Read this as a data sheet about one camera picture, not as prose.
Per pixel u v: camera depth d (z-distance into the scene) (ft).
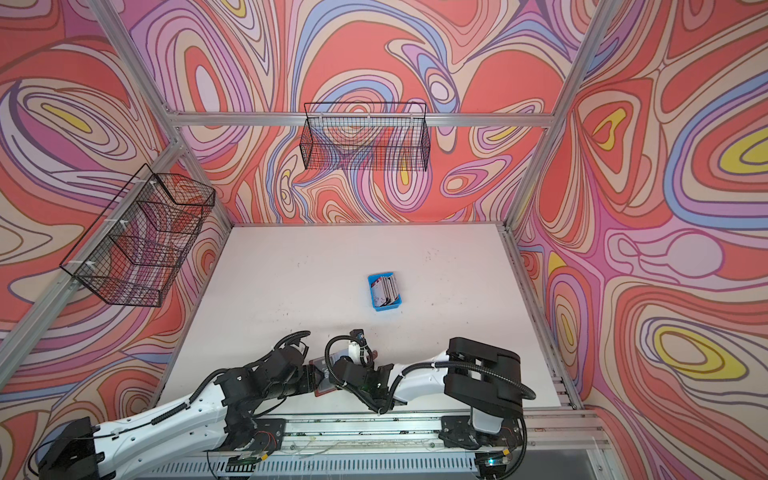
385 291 3.15
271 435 2.37
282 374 2.05
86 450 1.41
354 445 2.40
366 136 3.17
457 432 2.41
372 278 3.32
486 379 1.51
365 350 2.42
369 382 2.06
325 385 2.64
